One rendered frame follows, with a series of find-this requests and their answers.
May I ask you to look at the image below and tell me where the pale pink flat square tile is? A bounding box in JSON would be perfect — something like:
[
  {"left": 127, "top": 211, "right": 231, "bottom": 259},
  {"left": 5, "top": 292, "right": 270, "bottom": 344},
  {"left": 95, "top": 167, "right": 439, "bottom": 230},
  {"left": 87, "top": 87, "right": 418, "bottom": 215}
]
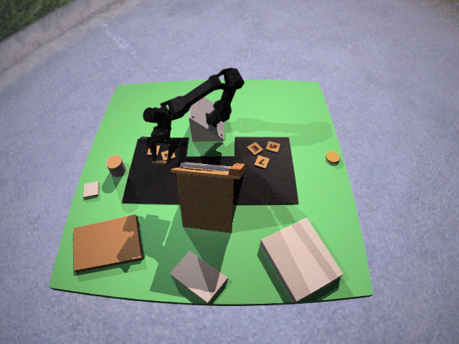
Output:
[{"left": 83, "top": 181, "right": 99, "bottom": 198}]

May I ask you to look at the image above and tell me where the orange flat rectangular board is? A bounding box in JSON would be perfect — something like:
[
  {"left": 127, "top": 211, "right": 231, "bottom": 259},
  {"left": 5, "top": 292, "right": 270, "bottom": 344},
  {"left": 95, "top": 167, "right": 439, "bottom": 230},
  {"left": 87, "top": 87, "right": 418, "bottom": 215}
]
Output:
[{"left": 73, "top": 215, "right": 142, "bottom": 272}]

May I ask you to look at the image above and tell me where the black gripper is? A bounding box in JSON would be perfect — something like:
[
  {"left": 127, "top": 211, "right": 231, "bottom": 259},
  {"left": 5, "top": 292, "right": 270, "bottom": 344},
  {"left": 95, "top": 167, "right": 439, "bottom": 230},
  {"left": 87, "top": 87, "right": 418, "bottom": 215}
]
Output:
[{"left": 140, "top": 123, "right": 186, "bottom": 163}]

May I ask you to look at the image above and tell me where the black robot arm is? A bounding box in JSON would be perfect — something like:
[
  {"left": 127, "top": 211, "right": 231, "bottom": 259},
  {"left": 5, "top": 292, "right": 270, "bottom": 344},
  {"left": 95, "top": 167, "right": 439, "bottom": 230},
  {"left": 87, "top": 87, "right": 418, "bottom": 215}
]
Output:
[{"left": 143, "top": 67, "right": 245, "bottom": 142}]

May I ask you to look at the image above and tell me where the orange round disc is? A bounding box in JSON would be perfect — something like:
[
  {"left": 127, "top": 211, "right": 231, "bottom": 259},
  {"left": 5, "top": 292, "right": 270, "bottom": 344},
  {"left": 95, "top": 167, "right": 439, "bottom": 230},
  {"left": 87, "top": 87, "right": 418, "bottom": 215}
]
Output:
[{"left": 326, "top": 151, "right": 339, "bottom": 163}]

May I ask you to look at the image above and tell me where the grey cylinder with orange top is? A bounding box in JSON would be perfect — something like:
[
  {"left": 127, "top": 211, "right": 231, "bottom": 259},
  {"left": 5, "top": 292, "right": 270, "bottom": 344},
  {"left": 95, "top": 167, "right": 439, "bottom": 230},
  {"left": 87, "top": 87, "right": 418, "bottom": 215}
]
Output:
[{"left": 106, "top": 155, "right": 126, "bottom": 177}]

